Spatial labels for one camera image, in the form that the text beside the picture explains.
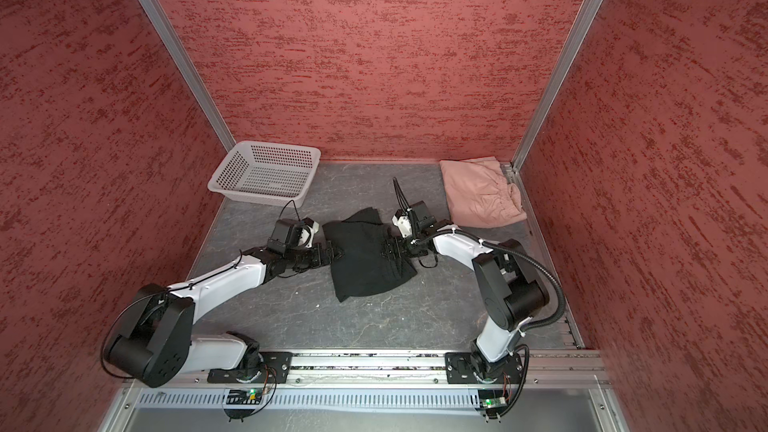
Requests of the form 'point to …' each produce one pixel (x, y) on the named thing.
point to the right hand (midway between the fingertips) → (393, 256)
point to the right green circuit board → (492, 398)
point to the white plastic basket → (277, 173)
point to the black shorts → (365, 257)
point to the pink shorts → (478, 194)
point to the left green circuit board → (244, 397)
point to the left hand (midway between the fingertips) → (332, 261)
